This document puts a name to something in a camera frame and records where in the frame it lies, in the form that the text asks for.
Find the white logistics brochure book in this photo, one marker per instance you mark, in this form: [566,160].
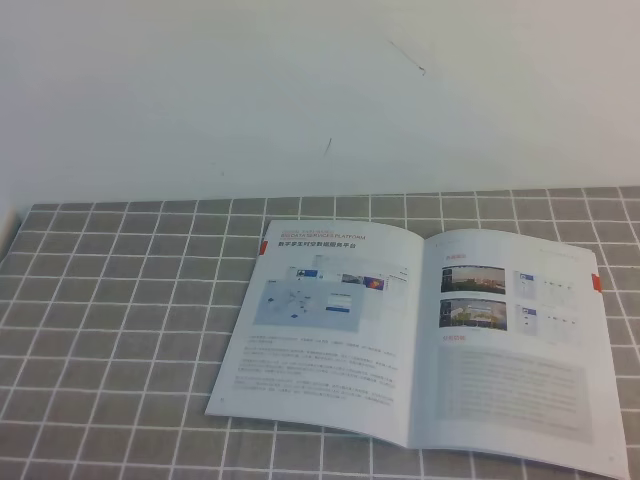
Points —
[476,340]

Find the grey checked tablecloth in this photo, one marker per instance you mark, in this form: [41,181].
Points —
[115,317]

